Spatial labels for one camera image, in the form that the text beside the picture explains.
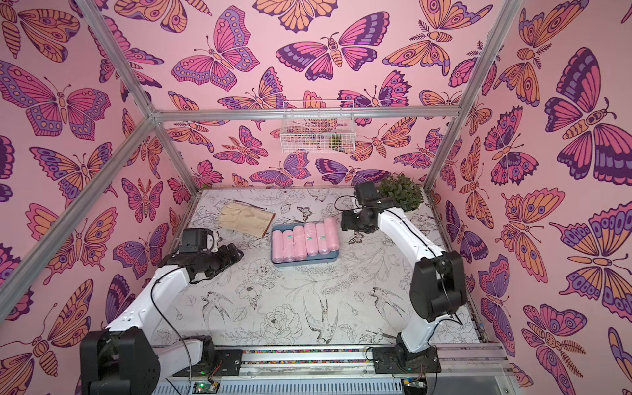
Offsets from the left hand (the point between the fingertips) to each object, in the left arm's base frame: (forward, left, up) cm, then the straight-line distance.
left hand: (237, 254), depth 86 cm
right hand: (+10, -38, +5) cm, 40 cm away
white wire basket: (+44, -27, +23) cm, 56 cm away
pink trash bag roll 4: (+9, -21, -7) cm, 24 cm away
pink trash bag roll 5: (+8, -17, -6) cm, 19 cm away
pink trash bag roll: (+14, -33, -3) cm, 36 cm away
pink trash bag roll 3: (+11, -26, -6) cm, 28 cm away
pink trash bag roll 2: (+11, -30, -6) cm, 32 cm away
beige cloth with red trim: (+24, +4, -9) cm, 26 cm away
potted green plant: (+22, -61, +10) cm, 65 cm away
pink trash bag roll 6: (+8, -12, -7) cm, 16 cm away
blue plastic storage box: (+4, -34, -8) cm, 35 cm away
